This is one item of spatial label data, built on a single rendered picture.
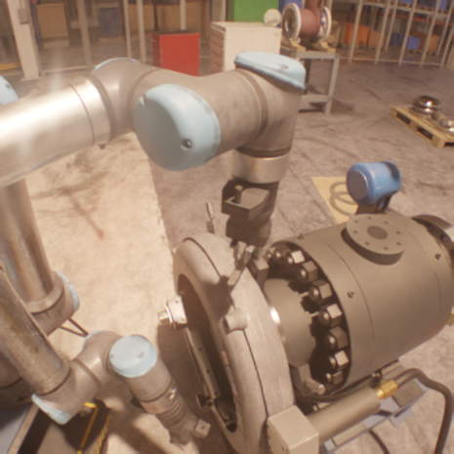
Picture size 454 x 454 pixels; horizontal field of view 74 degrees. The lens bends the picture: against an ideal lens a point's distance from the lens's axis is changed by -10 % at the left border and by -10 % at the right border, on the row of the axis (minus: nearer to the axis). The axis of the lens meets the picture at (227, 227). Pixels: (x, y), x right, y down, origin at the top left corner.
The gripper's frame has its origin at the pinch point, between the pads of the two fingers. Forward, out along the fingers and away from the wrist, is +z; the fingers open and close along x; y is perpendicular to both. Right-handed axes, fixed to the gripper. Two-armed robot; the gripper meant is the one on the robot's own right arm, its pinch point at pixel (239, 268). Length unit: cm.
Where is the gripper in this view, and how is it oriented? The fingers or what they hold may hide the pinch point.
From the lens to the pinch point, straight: 62.9
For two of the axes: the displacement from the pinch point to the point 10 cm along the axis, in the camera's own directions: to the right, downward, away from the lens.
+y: 3.7, -6.1, 7.0
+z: -0.6, 7.4, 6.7
